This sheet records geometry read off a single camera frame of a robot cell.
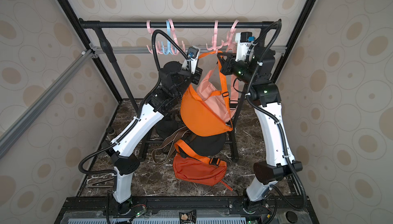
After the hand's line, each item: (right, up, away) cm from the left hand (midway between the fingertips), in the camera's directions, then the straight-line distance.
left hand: (200, 55), depth 61 cm
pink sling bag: (+5, -14, +18) cm, 23 cm away
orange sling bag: (+6, -24, +19) cm, 31 cm away
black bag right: (+3, -42, +26) cm, 49 cm away
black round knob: (+37, -66, +2) cm, 76 cm away
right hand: (+10, 0, -2) cm, 10 cm away
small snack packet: (-6, -71, +9) cm, 72 cm away
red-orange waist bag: (-2, -53, +23) cm, 58 cm away
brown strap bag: (-16, -38, +29) cm, 51 cm away
